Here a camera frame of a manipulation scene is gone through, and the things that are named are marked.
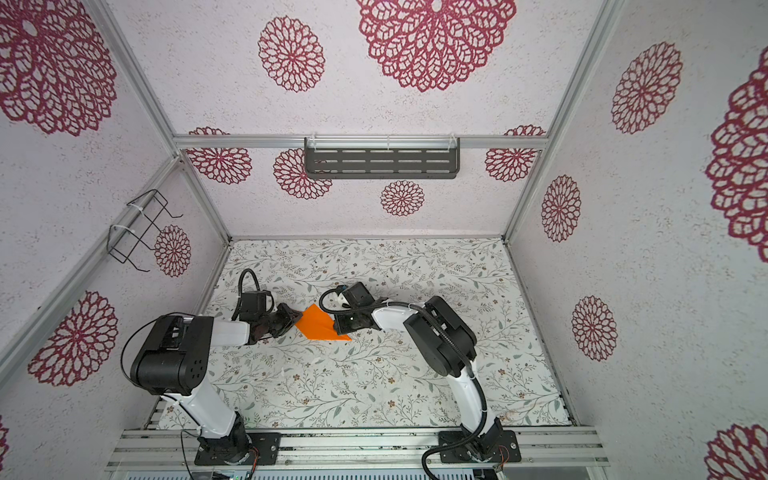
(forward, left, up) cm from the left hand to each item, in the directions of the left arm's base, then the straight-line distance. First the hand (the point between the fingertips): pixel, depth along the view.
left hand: (301, 318), depth 99 cm
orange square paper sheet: (-3, -5, +1) cm, 6 cm away
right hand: (-3, -11, +2) cm, 12 cm away
